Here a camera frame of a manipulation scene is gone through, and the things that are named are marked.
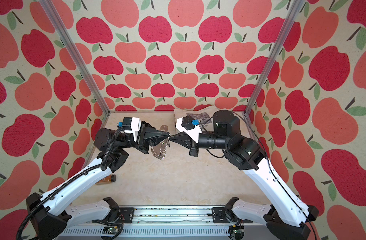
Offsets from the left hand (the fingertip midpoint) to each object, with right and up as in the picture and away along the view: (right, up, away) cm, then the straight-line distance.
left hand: (169, 138), depth 48 cm
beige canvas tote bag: (+21, +11, +62) cm, 66 cm away
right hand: (+2, +1, +4) cm, 4 cm away
